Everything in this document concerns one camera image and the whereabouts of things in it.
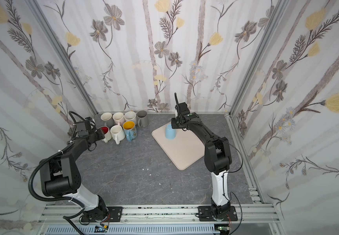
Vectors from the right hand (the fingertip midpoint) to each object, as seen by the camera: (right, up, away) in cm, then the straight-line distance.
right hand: (176, 120), depth 93 cm
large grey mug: (-24, +3, +12) cm, 27 cm away
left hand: (-49, -7, +1) cm, 49 cm away
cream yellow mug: (-35, +4, +18) cm, 39 cm away
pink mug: (-43, +2, +14) cm, 45 cm away
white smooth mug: (-47, -8, +4) cm, 48 cm away
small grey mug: (-51, +2, +13) cm, 53 cm away
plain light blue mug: (-4, -8, +7) cm, 12 cm away
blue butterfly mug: (-32, -6, +5) cm, 33 cm away
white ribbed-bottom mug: (-41, -9, +6) cm, 42 cm away
